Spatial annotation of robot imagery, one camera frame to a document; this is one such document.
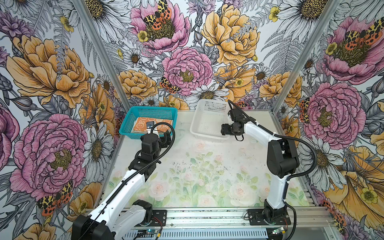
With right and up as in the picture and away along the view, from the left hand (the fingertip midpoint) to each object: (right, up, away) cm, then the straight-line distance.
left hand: (159, 136), depth 80 cm
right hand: (+39, 0, +17) cm, 43 cm away
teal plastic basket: (-27, +15, +31) cm, 43 cm away
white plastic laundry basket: (+29, +13, +39) cm, 50 cm away
